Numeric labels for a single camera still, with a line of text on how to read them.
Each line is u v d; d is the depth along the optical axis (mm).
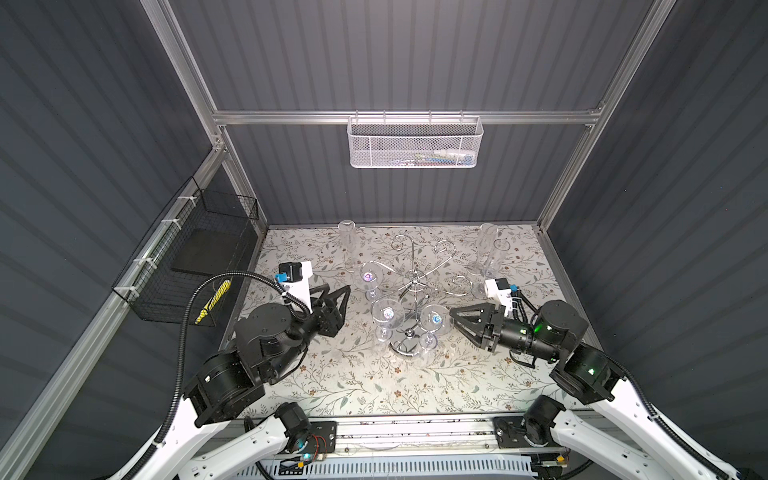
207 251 786
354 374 844
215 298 704
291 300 468
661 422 432
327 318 496
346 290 567
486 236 1156
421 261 1107
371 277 665
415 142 1230
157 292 667
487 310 559
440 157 912
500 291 602
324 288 591
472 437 753
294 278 469
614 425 473
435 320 597
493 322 538
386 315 608
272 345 393
